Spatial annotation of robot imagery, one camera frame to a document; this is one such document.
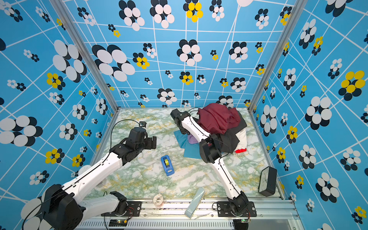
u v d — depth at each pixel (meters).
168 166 0.85
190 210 0.69
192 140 0.98
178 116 0.78
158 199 0.77
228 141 0.89
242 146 0.94
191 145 0.97
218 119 0.89
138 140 0.62
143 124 0.72
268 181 0.74
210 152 0.65
